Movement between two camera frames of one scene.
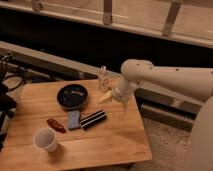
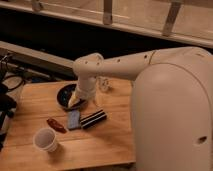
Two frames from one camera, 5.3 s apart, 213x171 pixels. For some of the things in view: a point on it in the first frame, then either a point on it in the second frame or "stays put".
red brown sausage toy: (56, 125) stays put
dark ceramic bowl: (72, 96) stays put
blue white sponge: (74, 119) stays put
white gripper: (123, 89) → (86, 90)
